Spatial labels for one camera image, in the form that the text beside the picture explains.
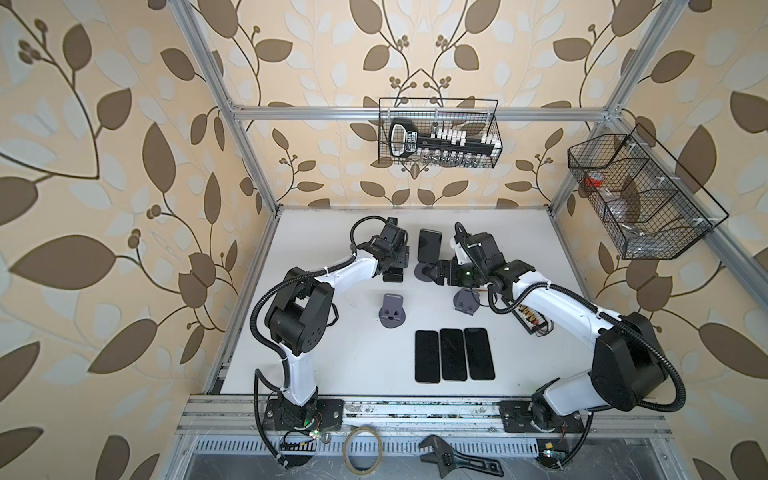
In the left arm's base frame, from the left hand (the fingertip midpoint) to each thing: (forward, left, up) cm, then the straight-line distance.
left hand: (399, 249), depth 95 cm
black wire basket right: (-3, -62, +24) cm, 67 cm away
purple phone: (-31, -9, -10) cm, 34 cm away
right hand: (-12, -12, +3) cm, 17 cm away
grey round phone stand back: (-2, -7, -10) cm, 12 cm away
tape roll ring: (-53, +3, -12) cm, 54 cm away
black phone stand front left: (-20, +2, -6) cm, 21 cm away
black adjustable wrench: (-53, -12, -9) cm, 55 cm away
